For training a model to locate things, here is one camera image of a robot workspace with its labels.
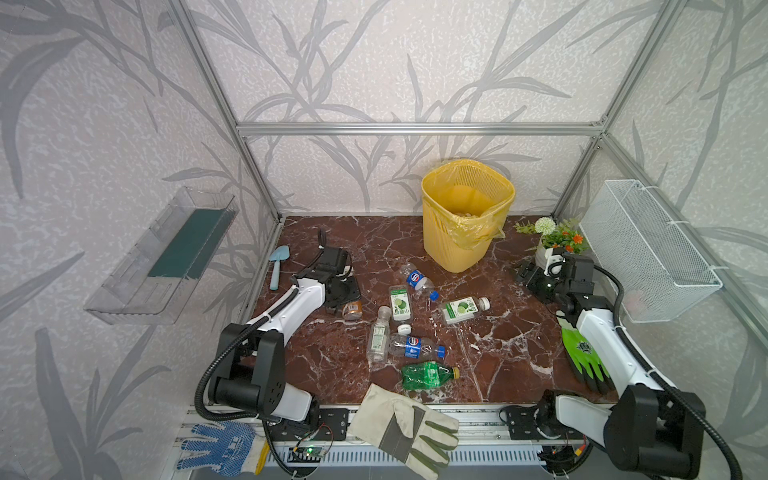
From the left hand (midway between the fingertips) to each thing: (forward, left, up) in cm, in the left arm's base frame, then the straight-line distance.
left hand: (359, 285), depth 90 cm
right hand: (+2, -47, +8) cm, 47 cm away
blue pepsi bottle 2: (-18, -17, -3) cm, 25 cm away
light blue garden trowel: (+17, +30, -7) cm, 35 cm away
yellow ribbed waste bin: (+31, -35, +3) cm, 47 cm away
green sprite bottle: (-24, -20, -5) cm, 32 cm away
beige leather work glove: (-38, -17, -7) cm, 42 cm away
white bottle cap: (-12, -14, -5) cm, 19 cm away
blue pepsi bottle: (+4, -19, -5) cm, 20 cm away
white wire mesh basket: (-11, -67, +26) cm, 73 cm away
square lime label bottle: (-3, -13, -6) cm, 14 cm away
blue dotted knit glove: (-41, +27, -8) cm, 50 cm away
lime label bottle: (-6, -33, -5) cm, 34 cm away
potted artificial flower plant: (+15, -64, +7) cm, 66 cm away
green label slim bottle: (-15, -7, -2) cm, 17 cm away
